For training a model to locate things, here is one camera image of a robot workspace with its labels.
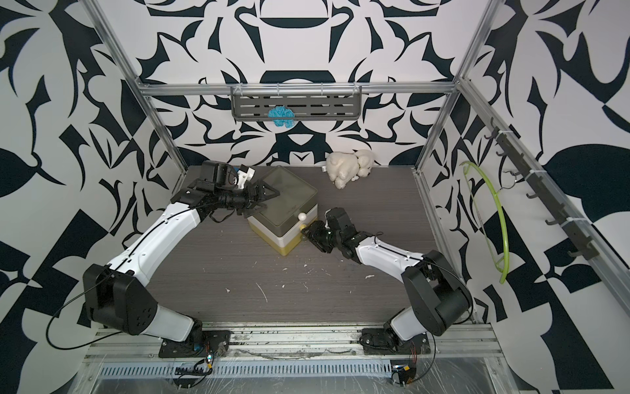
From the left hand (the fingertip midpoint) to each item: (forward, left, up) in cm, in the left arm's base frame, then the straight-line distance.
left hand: (272, 195), depth 77 cm
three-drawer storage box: (-8, -3, -4) cm, 9 cm away
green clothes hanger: (-23, -62, -3) cm, 66 cm away
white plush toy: (+28, -26, -16) cm, 41 cm away
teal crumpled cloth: (+32, -3, +9) cm, 33 cm away
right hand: (-5, -9, -14) cm, 17 cm away
